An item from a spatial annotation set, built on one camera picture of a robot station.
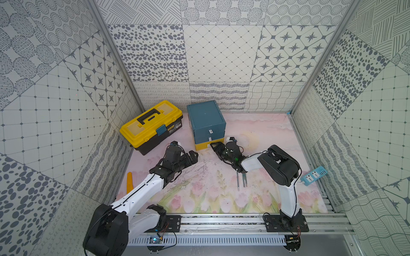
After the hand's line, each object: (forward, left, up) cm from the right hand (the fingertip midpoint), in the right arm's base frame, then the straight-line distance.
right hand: (211, 147), depth 97 cm
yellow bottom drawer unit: (+1, +7, 0) cm, 7 cm away
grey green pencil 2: (-18, -20, -5) cm, 27 cm away
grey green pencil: (-18, -19, -4) cm, 26 cm away
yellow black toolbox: (+8, +32, +14) cm, 36 cm away
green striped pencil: (-18, -15, -5) cm, 24 cm away
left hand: (-10, +10, +9) cm, 17 cm away
